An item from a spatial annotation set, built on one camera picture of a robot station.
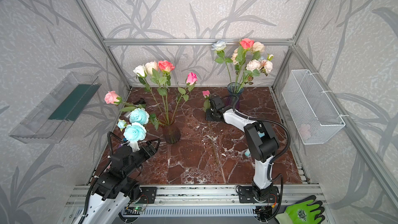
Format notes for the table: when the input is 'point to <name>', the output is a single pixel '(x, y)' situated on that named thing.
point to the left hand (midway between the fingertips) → (160, 138)
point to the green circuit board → (138, 208)
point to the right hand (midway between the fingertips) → (208, 111)
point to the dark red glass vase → (171, 132)
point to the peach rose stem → (235, 58)
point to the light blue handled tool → (247, 152)
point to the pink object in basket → (304, 131)
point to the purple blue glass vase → (235, 89)
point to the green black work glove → (303, 212)
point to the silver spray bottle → (141, 101)
